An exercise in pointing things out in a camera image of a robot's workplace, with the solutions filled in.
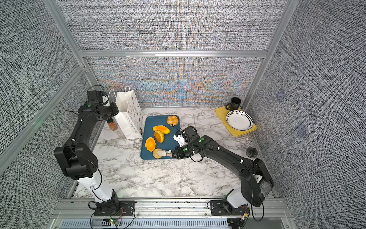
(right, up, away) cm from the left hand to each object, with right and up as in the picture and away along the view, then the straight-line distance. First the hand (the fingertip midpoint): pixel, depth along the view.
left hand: (120, 107), depth 88 cm
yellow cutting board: (+71, -1, +30) cm, 77 cm away
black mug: (+80, +5, +25) cm, 83 cm away
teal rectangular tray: (+29, -25, +13) cm, 40 cm away
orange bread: (+17, -23, +4) cm, 29 cm away
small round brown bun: (+21, -29, +2) cm, 36 cm away
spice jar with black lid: (-12, -10, +14) cm, 21 cm away
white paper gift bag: (+6, -7, -1) cm, 9 cm away
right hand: (+33, -26, -9) cm, 43 cm away
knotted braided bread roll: (+31, -8, +20) cm, 38 cm away
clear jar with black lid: (+79, -26, -5) cm, 83 cm away
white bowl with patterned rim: (+83, -8, +22) cm, 86 cm away
